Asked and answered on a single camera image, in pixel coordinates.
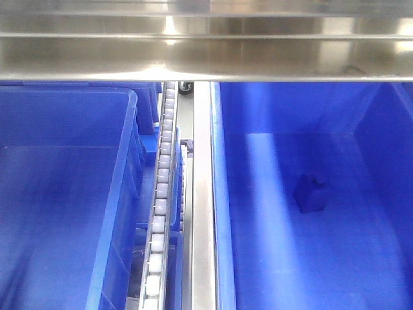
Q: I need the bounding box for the blue block with knob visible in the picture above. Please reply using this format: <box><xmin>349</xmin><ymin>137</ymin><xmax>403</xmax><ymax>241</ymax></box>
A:
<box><xmin>292</xmin><ymin>174</ymin><xmax>333</xmax><ymax>214</ymax></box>

